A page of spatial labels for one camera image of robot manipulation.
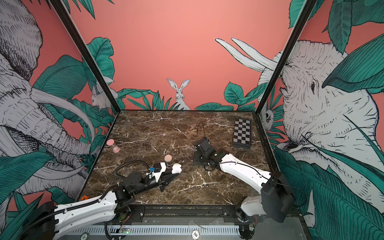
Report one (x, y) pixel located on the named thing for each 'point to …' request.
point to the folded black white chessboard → (242, 134)
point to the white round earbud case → (176, 168)
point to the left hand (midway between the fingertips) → (177, 171)
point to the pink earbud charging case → (168, 158)
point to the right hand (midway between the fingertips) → (194, 157)
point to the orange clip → (85, 197)
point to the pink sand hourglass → (111, 142)
